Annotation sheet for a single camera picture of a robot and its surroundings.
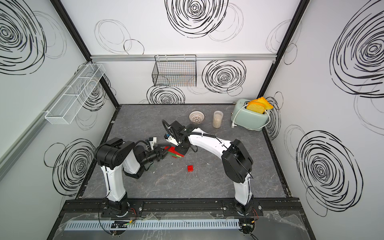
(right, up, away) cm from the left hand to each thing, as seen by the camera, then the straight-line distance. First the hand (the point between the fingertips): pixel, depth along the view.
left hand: (170, 149), depth 89 cm
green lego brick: (+4, -4, 0) cm, 6 cm away
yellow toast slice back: (+57, +30, +3) cm, 64 cm away
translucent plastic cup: (+30, +18, +13) cm, 37 cm away
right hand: (+7, +1, -2) cm, 8 cm away
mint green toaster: (+49, +18, +9) cm, 53 cm away
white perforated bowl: (+16, +20, +22) cm, 34 cm away
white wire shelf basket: (-49, +22, -18) cm, 57 cm away
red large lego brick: (+2, 0, -2) cm, 3 cm away
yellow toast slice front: (+53, +26, +3) cm, 59 cm away
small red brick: (+12, -10, -2) cm, 16 cm away
